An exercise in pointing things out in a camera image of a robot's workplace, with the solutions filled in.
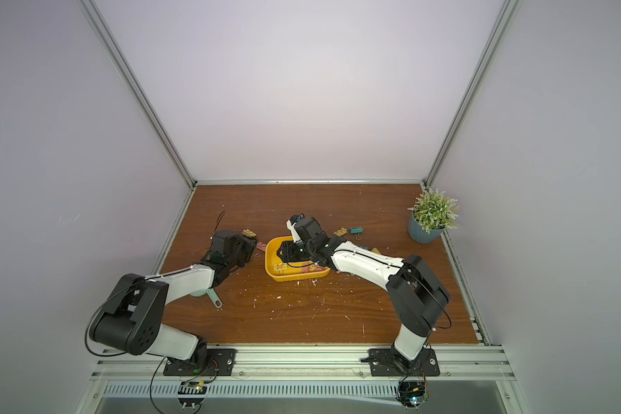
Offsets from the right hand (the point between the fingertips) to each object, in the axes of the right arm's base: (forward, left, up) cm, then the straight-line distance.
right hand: (281, 247), depth 83 cm
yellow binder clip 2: (+13, -20, -10) cm, 26 cm away
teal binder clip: (+16, -27, -13) cm, 34 cm away
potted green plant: (+14, -52, +2) cm, 54 cm away
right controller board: (-37, -38, -14) cm, 55 cm away
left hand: (+7, +9, -5) cm, 13 cm away
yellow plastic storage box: (-3, +2, -11) cm, 12 cm away
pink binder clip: (+7, +10, -11) cm, 17 cm away
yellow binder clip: (+13, +16, -11) cm, 24 cm away
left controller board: (-39, +23, -15) cm, 48 cm away
